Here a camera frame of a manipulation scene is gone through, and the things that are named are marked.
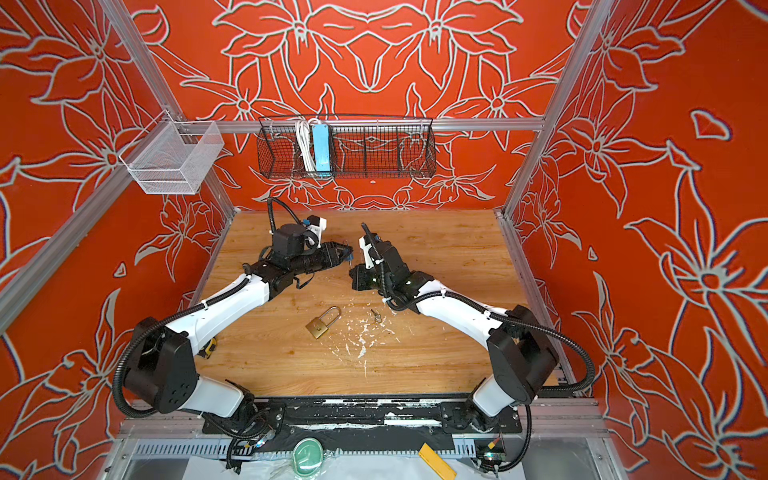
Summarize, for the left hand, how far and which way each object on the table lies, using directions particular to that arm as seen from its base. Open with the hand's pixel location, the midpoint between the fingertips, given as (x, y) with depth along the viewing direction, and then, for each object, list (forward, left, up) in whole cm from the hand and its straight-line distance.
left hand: (349, 248), depth 80 cm
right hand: (-5, +1, -4) cm, 7 cm away
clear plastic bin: (+26, +59, +10) cm, 65 cm away
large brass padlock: (-14, +10, -21) cm, 27 cm away
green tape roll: (-45, +6, -22) cm, 51 cm away
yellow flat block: (-44, -23, -22) cm, 54 cm away
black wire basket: (+36, 0, +9) cm, 37 cm away
